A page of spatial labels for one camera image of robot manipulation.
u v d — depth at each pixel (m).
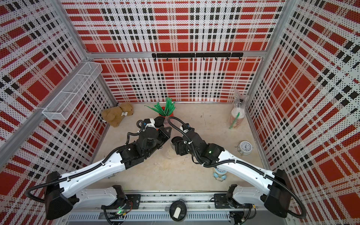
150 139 0.51
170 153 0.78
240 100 0.90
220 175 0.80
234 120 0.93
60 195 0.39
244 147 0.91
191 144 0.52
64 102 0.72
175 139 0.74
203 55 0.89
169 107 0.96
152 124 0.65
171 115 0.94
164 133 0.62
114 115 1.01
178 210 0.63
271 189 0.39
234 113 0.91
